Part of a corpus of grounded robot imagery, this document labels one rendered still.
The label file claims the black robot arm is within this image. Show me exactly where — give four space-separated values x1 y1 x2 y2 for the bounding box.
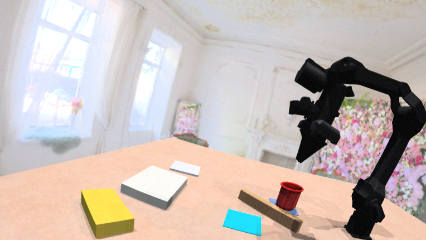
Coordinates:
288 56 426 240

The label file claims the yellow rectangular block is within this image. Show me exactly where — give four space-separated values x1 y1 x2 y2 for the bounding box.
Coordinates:
81 188 135 239

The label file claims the brown wooden plank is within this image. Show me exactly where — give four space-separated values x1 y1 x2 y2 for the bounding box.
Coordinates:
238 189 303 233

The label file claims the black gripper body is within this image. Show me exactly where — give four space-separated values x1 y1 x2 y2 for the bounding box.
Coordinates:
297 98 341 145

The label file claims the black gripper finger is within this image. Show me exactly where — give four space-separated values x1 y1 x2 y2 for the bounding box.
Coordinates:
298 130 327 163
296 129 306 160

